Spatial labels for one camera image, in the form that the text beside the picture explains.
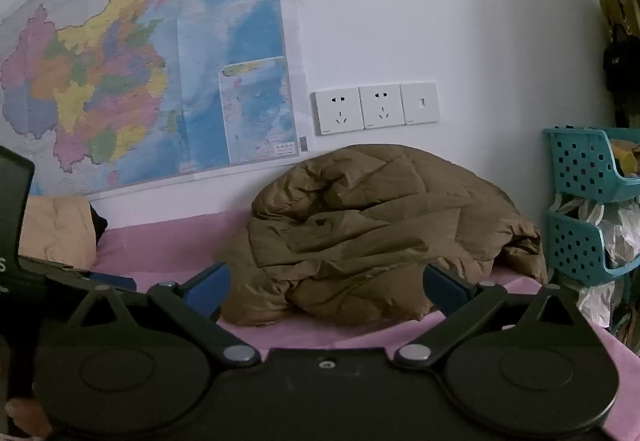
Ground colourful wall map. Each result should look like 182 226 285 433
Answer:
0 0 313 198

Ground black hanging bag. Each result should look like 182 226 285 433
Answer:
602 25 640 94

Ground white plastic bags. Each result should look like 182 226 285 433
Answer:
549 197 640 328

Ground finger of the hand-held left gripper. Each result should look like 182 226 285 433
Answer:
20 255 137 293

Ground brown padded jacket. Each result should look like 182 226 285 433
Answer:
218 144 548 328

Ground person's left hand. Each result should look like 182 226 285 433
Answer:
7 397 52 440

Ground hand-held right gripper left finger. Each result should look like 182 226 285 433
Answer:
74 262 262 369

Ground teal plastic basket rack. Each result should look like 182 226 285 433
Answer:
543 126 640 337

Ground white wall socket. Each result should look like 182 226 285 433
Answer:
360 85 404 130
314 88 364 136

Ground pink bed sheet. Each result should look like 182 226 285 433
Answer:
90 208 640 441

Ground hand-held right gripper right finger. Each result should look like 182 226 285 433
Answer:
394 265 587 369

